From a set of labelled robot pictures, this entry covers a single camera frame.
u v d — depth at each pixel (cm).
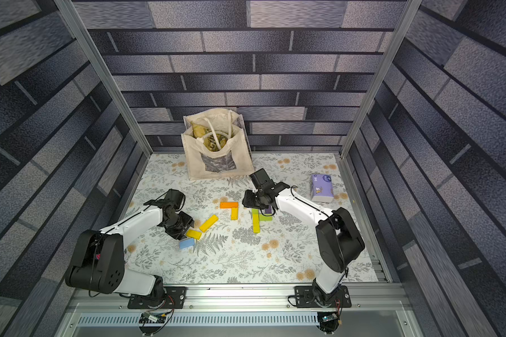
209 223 92
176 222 74
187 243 88
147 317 71
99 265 43
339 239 45
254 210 97
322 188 98
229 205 98
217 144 95
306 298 74
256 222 93
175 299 74
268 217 95
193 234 89
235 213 95
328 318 72
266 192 67
